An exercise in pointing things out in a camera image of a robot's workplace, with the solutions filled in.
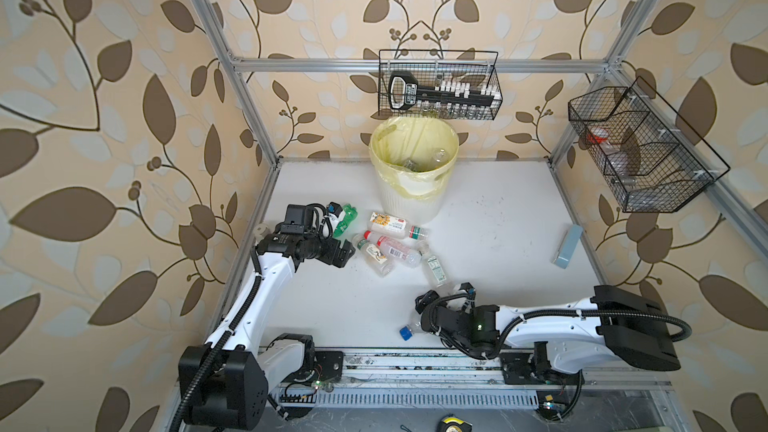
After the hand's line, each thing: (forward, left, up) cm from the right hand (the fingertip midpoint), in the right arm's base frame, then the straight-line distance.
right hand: (420, 317), depth 80 cm
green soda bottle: (+34, +21, 0) cm, 40 cm away
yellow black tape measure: (-23, -6, 0) cm, 23 cm away
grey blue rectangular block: (+20, -48, 0) cm, 52 cm away
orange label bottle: (+44, -9, +18) cm, 48 cm away
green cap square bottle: (+17, +12, +3) cm, 22 cm away
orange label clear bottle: (+28, +6, +2) cm, 29 cm away
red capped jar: (+37, -51, +29) cm, 69 cm away
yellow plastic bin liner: (+52, -2, +11) cm, 53 cm away
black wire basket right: (+26, -57, +32) cm, 71 cm away
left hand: (+17, +22, +11) cm, 30 cm away
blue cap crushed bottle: (-4, +4, 0) cm, 5 cm away
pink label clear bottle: (+17, +2, +2) cm, 18 cm away
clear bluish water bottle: (+50, -1, +8) cm, 50 cm away
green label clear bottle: (+12, -6, +2) cm, 14 cm away
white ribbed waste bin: (+35, -2, -1) cm, 35 cm away
